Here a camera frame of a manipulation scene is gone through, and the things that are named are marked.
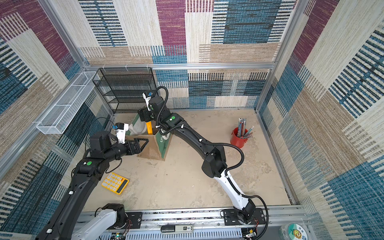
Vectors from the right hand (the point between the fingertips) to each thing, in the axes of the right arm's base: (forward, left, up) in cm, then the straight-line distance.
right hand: (147, 109), depth 83 cm
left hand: (-18, 0, -3) cm, 19 cm away
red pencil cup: (-4, -53, -26) cm, 59 cm away
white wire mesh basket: (-11, +39, +6) cm, 41 cm away
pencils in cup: (0, -55, -16) cm, 57 cm away
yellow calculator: (-30, +19, -27) cm, 45 cm away
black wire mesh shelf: (+30, +22, -7) cm, 39 cm away
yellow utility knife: (-5, 0, -9) cm, 11 cm away
